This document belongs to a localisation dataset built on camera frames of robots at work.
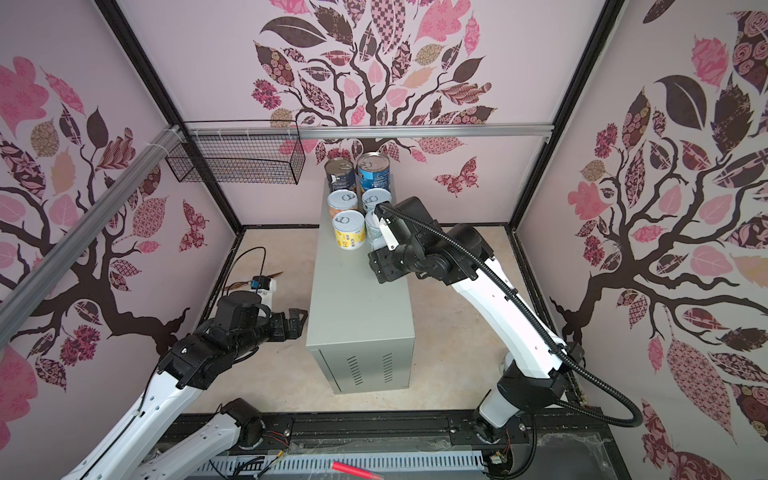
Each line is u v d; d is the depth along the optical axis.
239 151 0.95
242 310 0.51
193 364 0.46
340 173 0.71
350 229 0.65
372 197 0.71
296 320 0.64
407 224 0.45
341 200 0.71
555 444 0.72
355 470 0.69
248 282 1.06
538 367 0.39
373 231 0.66
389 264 0.55
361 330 0.55
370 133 0.92
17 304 0.49
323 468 0.70
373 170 0.71
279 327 0.62
